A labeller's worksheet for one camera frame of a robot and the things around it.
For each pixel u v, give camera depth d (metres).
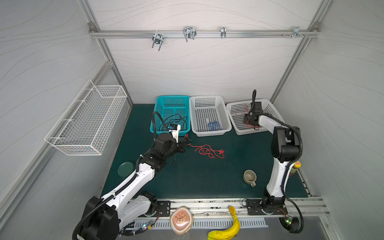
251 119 0.80
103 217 0.38
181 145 0.69
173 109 1.19
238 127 0.98
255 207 0.74
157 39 0.80
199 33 0.81
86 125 0.69
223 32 0.78
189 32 0.76
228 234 0.63
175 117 1.11
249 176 0.83
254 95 0.87
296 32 0.77
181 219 0.68
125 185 0.46
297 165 0.70
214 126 1.07
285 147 0.56
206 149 0.77
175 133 0.70
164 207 0.74
